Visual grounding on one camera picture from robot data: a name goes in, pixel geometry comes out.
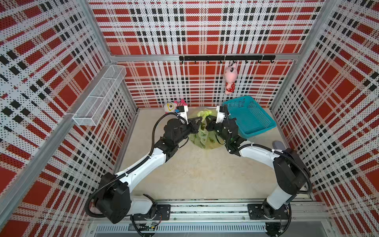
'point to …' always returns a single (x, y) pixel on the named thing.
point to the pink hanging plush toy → (230, 73)
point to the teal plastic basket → (251, 118)
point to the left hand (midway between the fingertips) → (204, 117)
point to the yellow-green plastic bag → (205, 138)
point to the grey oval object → (278, 145)
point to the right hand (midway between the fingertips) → (206, 114)
